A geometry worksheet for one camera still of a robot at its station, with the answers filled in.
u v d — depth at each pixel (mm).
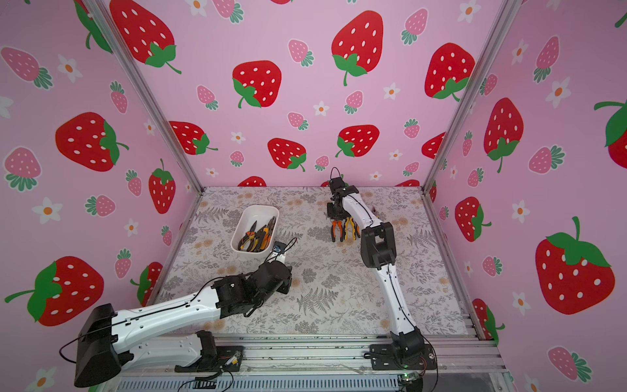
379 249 692
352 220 1074
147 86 852
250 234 1020
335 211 982
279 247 661
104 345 399
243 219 1035
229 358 720
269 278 553
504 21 703
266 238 985
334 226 1066
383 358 731
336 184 910
